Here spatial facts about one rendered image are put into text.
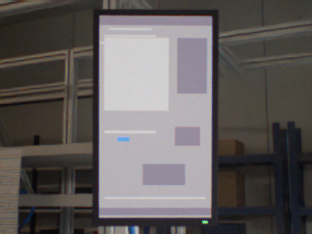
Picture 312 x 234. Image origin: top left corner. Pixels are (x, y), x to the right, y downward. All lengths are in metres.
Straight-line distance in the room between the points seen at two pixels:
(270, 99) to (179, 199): 3.72
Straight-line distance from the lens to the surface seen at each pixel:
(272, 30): 2.01
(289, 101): 4.75
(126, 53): 1.11
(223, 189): 4.30
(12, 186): 1.58
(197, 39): 1.12
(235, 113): 4.84
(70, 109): 2.18
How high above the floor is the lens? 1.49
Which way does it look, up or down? 10 degrees up
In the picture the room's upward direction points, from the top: straight up
